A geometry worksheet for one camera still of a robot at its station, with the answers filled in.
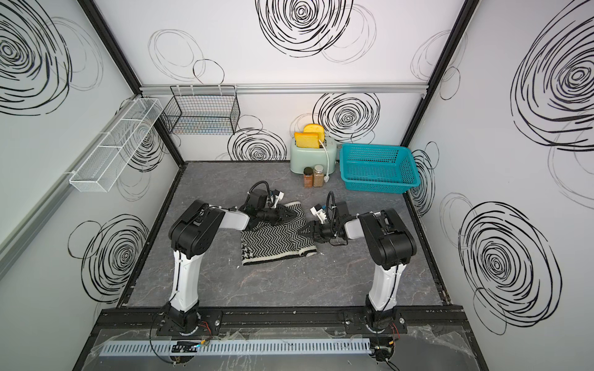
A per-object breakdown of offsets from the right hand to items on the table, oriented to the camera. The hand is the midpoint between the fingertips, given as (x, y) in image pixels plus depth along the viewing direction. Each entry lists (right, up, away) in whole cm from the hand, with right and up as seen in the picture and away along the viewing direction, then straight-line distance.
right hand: (303, 236), depth 91 cm
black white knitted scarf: (-16, -1, -2) cm, 16 cm away
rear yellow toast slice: (+6, +47, +16) cm, 50 cm away
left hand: (-3, +7, +5) cm, 9 cm away
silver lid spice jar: (+7, +25, +14) cm, 29 cm away
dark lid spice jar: (+2, +24, +14) cm, 27 cm away
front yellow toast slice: (+3, +41, +11) cm, 42 cm away
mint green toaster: (-1, +33, +14) cm, 36 cm away
